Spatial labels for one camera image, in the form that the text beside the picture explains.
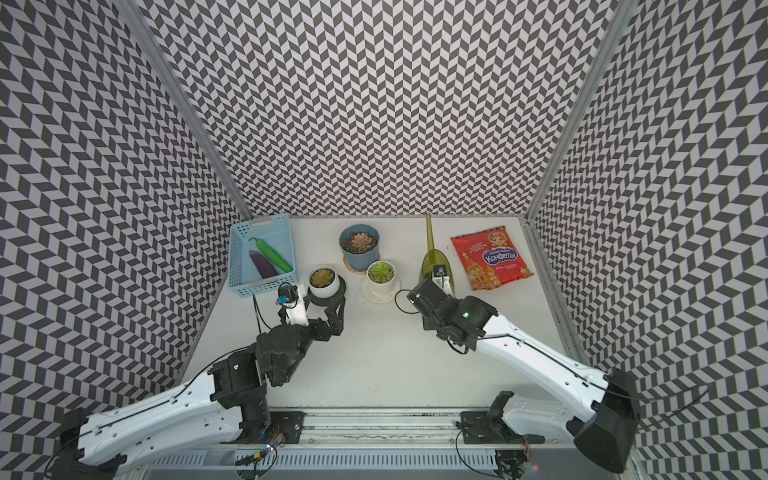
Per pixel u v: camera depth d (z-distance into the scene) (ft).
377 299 3.16
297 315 1.97
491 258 3.27
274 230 3.73
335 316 2.09
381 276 2.99
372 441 2.37
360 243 3.23
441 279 2.13
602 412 1.24
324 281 3.00
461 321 1.63
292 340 1.66
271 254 3.55
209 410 1.57
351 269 3.44
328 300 3.04
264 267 3.41
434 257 2.77
